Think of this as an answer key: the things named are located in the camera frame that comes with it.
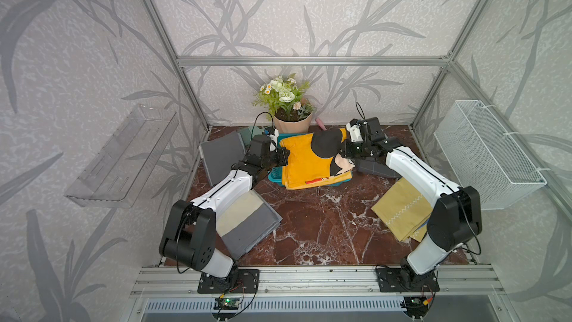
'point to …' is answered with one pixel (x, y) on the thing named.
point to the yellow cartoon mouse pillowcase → (316, 158)
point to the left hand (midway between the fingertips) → (289, 150)
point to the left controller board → (226, 303)
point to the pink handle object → (320, 124)
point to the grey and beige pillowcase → (244, 221)
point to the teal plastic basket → (276, 177)
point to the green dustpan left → (247, 133)
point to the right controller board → (415, 306)
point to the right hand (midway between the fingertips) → (337, 148)
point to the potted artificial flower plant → (283, 98)
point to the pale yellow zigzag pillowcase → (406, 209)
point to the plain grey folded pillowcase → (220, 155)
